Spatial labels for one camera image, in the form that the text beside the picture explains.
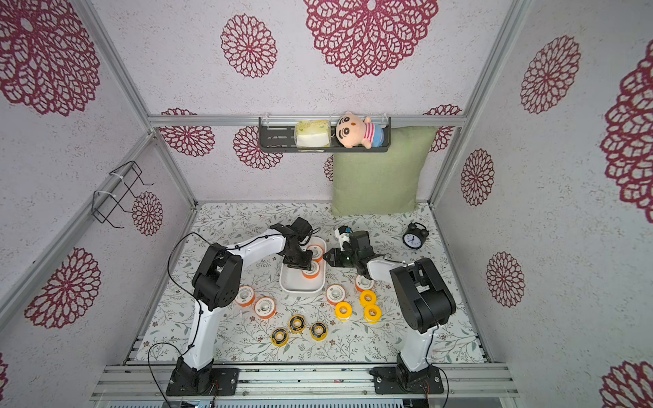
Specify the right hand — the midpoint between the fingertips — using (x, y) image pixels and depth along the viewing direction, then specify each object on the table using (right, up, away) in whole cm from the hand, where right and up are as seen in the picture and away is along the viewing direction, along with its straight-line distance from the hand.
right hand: (323, 253), depth 95 cm
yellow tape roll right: (+17, -20, -8) cm, 27 cm away
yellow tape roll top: (+15, -17, -5) cm, 23 cm away
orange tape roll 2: (-20, -18, -7) cm, 28 cm away
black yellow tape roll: (-14, -26, -12) cm, 32 cm away
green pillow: (+23, +27, +6) cm, 36 cm away
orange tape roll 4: (+14, -11, -2) cm, 18 cm away
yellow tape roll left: (+7, -20, -9) cm, 23 cm away
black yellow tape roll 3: (-1, -24, -11) cm, 27 cm away
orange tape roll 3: (-3, 0, +6) cm, 6 cm away
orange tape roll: (-4, -7, 0) cm, 8 cm away
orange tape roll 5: (+4, -14, -4) cm, 15 cm away
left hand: (-7, -6, +3) cm, 9 cm away
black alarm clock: (+36, +6, +6) cm, 37 cm away
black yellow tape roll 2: (-9, -22, -11) cm, 26 cm away
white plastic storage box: (-12, -10, +1) cm, 16 cm away
